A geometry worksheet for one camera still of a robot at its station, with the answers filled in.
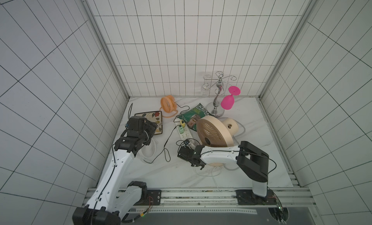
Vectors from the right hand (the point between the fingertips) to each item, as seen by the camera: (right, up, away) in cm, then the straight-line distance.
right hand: (195, 155), depth 88 cm
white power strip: (-5, +13, +6) cm, 15 cm away
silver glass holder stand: (+15, +28, +22) cm, 39 cm away
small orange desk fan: (-18, +32, +12) cm, 39 cm away
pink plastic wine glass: (+22, +34, +5) cm, 41 cm away
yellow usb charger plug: (-8, +19, +7) cm, 21 cm away
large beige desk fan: (+7, +19, -25) cm, 32 cm away
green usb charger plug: (-9, +16, +4) cm, 19 cm away
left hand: (-23, +17, -10) cm, 31 cm away
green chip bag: (-2, +24, +9) cm, 26 cm away
